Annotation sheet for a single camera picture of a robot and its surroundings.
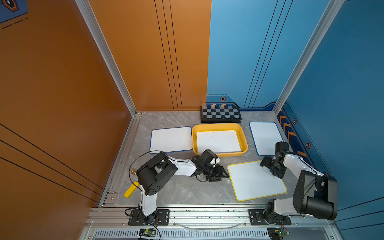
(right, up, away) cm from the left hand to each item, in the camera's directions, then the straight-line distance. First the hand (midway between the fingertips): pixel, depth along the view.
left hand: (227, 177), depth 83 cm
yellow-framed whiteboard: (-3, +18, +20) cm, 27 cm away
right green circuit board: (+21, -23, -13) cm, 34 cm away
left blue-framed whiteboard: (-35, +19, +21) cm, 45 cm away
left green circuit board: (-41, -23, -11) cm, 48 cm away
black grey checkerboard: (+1, +38, +33) cm, 50 cm away
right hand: (+26, +3, +7) cm, 27 cm away
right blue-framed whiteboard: (+33, +22, +24) cm, 46 cm away
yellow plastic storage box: (+13, +27, +19) cm, 35 cm away
